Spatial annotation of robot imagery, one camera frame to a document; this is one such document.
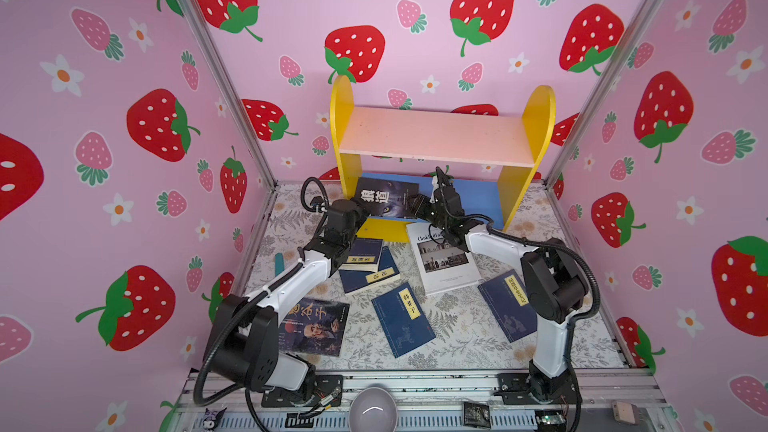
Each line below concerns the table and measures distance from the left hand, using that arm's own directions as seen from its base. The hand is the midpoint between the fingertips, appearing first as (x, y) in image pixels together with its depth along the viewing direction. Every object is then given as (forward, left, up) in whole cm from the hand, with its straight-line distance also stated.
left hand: (360, 205), depth 86 cm
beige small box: (-48, -65, -19) cm, 83 cm away
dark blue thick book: (-6, 0, -18) cm, 19 cm away
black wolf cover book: (+8, -7, -5) cm, 12 cm away
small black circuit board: (-49, -30, -19) cm, 60 cm away
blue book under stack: (-14, +2, -21) cm, 25 cm away
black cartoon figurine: (-50, +32, -18) cm, 62 cm away
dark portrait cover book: (-28, +13, -21) cm, 37 cm away
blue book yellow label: (-26, -13, -21) cm, 36 cm away
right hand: (+6, -15, -4) cm, 16 cm away
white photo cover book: (-10, -25, -18) cm, 32 cm away
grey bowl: (-48, -5, -20) cm, 52 cm away
